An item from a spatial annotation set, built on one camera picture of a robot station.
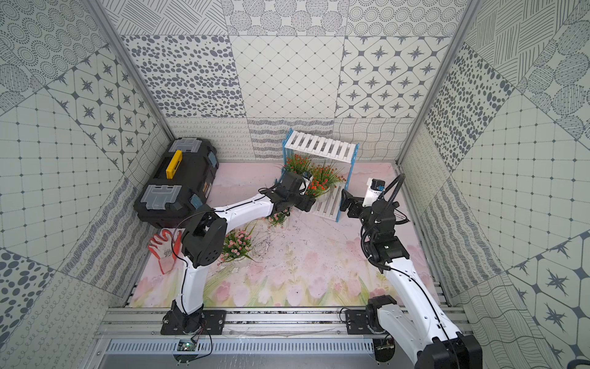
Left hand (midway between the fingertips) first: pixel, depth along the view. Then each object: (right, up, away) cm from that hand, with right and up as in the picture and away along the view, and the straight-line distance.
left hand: (316, 198), depth 92 cm
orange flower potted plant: (+1, +6, -2) cm, 6 cm away
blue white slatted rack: (+8, +17, -6) cm, 20 cm away
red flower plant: (+6, +12, +3) cm, 14 cm away
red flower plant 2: (-8, +14, +6) cm, 18 cm away
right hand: (+13, +2, -14) cm, 19 cm away
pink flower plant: (-15, -7, -8) cm, 19 cm away
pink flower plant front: (-28, -14, -16) cm, 35 cm away
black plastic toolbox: (-56, +6, +1) cm, 56 cm away
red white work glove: (-61, -19, -2) cm, 64 cm away
